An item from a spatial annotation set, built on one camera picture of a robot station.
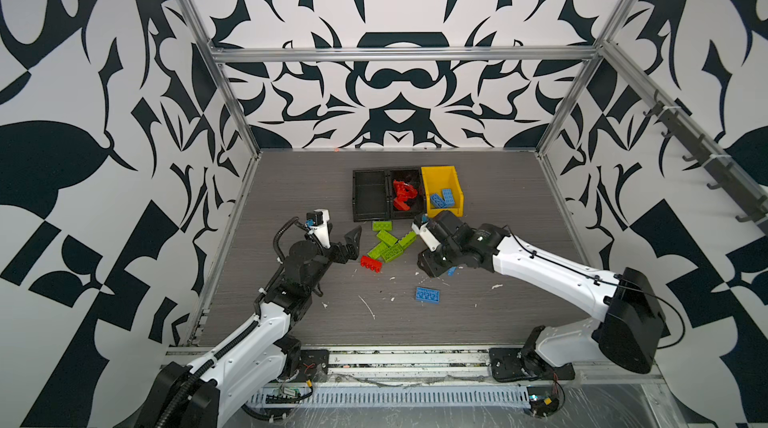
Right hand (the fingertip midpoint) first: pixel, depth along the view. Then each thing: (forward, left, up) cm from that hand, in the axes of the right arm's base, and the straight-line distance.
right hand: (423, 260), depth 80 cm
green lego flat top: (+17, +11, -10) cm, 23 cm away
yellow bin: (+34, -8, -8) cm, 36 cm away
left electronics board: (-28, +34, -13) cm, 46 cm away
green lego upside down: (+7, +8, -10) cm, 14 cm away
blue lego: (+28, -12, -10) cm, 32 cm away
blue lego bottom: (-6, -2, -11) cm, 12 cm away
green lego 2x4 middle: (+12, +10, -10) cm, 19 cm away
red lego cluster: (+29, +4, -8) cm, 30 cm away
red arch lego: (+29, +4, -8) cm, 30 cm away
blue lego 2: (+25, -7, -9) cm, 28 cm away
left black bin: (+29, +15, -10) cm, 35 cm away
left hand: (+8, +20, +7) cm, 23 cm away
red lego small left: (+3, +14, -9) cm, 17 cm away
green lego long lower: (+8, +12, -11) cm, 18 cm away
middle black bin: (+37, 0, -10) cm, 38 cm away
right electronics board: (-30, -26, -13) cm, 42 cm away
